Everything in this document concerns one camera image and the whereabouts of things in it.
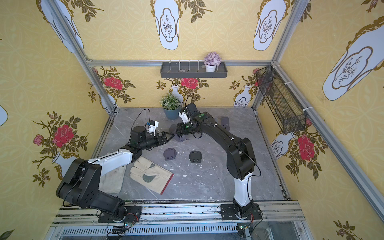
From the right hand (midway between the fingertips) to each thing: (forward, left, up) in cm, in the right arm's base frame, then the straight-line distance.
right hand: (179, 133), depth 87 cm
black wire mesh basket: (+11, -64, +6) cm, 65 cm away
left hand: (-3, +4, 0) cm, 5 cm away
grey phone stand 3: (-6, +7, -14) cm, 17 cm away
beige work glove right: (-20, +15, -14) cm, 29 cm away
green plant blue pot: (+25, +9, -3) cm, 27 cm away
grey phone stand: (+15, +8, -17) cm, 24 cm away
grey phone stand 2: (-5, -2, +1) cm, 5 cm away
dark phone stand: (-8, -10, -14) cm, 19 cm away
